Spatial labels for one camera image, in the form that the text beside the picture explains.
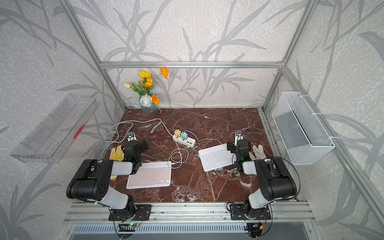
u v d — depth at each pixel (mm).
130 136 815
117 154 938
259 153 937
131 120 1146
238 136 800
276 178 461
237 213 731
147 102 893
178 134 969
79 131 677
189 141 973
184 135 961
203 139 1021
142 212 723
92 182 450
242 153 719
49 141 652
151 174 865
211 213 753
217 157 933
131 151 711
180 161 896
